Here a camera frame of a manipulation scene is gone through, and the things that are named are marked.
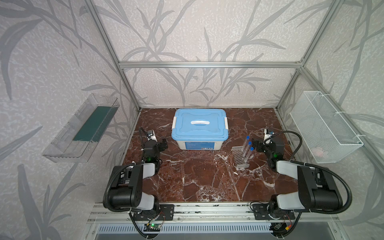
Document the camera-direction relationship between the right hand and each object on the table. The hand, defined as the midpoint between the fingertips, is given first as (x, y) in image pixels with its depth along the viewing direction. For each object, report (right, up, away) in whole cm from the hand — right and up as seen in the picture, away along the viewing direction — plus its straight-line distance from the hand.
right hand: (260, 134), depth 94 cm
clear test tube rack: (-13, -15, -2) cm, 20 cm away
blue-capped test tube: (-5, -3, +11) cm, 13 cm away
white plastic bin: (-40, -6, -4) cm, 41 cm away
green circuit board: (-62, -43, -22) cm, 78 cm away
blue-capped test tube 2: (-9, -5, -7) cm, 12 cm away
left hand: (-65, +1, -2) cm, 65 cm away
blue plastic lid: (-39, +6, -5) cm, 39 cm away
